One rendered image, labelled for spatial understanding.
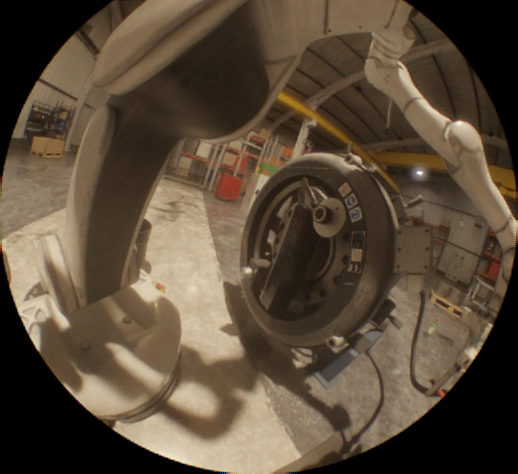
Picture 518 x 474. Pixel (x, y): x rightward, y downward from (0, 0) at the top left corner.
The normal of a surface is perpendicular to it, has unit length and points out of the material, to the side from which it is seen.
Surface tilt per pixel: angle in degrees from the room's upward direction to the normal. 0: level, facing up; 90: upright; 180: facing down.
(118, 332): 1
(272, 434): 0
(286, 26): 133
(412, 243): 90
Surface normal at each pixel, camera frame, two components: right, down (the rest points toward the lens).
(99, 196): 0.79, 0.60
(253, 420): 0.33, -0.93
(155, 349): 0.73, -0.67
